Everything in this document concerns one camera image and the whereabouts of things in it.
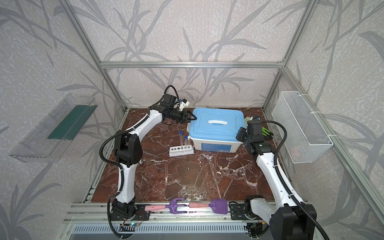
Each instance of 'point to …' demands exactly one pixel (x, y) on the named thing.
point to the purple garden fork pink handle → (172, 206)
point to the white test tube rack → (178, 151)
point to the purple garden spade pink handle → (219, 205)
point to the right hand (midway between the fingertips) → (243, 126)
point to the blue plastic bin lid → (216, 124)
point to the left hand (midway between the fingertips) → (196, 114)
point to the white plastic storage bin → (216, 146)
